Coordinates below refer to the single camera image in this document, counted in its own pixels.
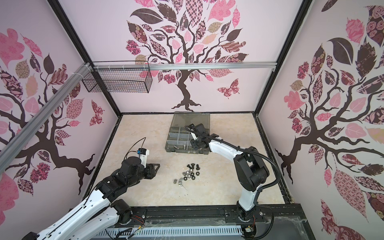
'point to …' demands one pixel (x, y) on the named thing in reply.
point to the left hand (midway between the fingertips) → (156, 168)
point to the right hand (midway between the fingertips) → (196, 138)
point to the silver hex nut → (187, 172)
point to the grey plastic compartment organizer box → (179, 137)
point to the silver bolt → (176, 147)
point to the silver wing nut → (180, 182)
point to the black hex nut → (197, 174)
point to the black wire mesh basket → (121, 76)
